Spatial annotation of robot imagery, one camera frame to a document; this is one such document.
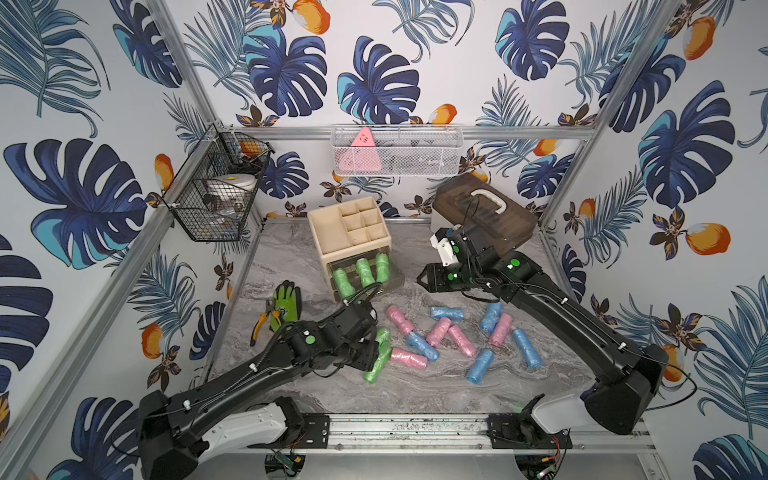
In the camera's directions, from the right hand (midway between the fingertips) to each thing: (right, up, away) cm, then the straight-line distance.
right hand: (423, 276), depth 75 cm
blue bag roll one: (0, -20, +13) cm, 24 cm away
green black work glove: (-42, -11, +23) cm, 49 cm away
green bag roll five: (-15, +1, +9) cm, 18 cm away
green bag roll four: (-10, +2, +9) cm, 14 cm away
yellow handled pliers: (-48, -14, +19) cm, 54 cm away
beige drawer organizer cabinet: (-20, +12, +7) cm, 25 cm away
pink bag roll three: (+13, -20, +13) cm, 28 cm away
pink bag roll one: (-7, -13, +18) cm, 23 cm away
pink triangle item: (-17, +35, +15) cm, 42 cm away
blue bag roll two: (+17, -26, +9) cm, 32 cm away
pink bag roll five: (+25, -17, +15) cm, 34 cm away
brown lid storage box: (+19, +22, +22) cm, 37 cm away
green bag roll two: (-11, -25, +9) cm, 28 cm away
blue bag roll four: (+23, -14, +17) cm, 31 cm away
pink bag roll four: (-3, -24, +9) cm, 26 cm away
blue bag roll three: (+9, -12, +18) cm, 23 cm away
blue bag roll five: (+32, -23, +11) cm, 41 cm away
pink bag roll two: (+6, -18, +13) cm, 23 cm away
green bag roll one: (-10, -20, +13) cm, 26 cm away
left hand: (-13, -17, -2) cm, 22 cm away
